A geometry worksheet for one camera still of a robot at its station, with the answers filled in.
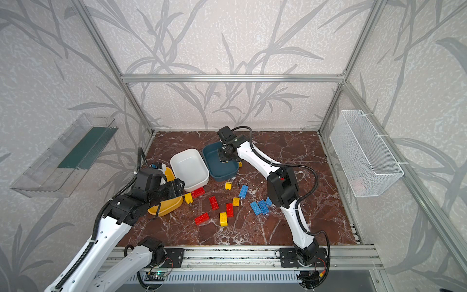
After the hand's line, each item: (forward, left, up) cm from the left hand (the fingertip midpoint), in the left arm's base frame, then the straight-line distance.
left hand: (180, 180), depth 75 cm
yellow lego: (-1, 0, -16) cm, 16 cm away
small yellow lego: (-1, -23, -19) cm, 30 cm away
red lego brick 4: (-10, -7, -18) cm, 22 cm away
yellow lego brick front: (-10, -17, -18) cm, 27 cm away
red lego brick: (+3, -3, -18) cm, 19 cm away
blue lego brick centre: (+4, -27, -18) cm, 32 cm away
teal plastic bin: (+14, -13, -15) cm, 24 cm away
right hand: (+21, -16, -8) cm, 27 cm away
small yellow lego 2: (+7, -19, -19) cm, 27 cm away
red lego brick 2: (-3, -12, -18) cm, 22 cm away
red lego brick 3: (-6, -20, -18) cm, 27 cm away
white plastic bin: (+20, +5, -21) cm, 29 cm away
